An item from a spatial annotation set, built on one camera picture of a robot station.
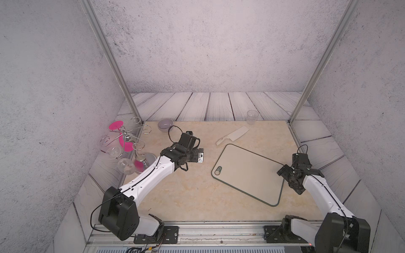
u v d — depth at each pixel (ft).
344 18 2.42
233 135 3.67
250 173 3.24
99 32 2.54
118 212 1.33
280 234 2.35
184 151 2.02
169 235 2.40
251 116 3.93
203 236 2.43
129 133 2.52
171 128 2.14
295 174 2.02
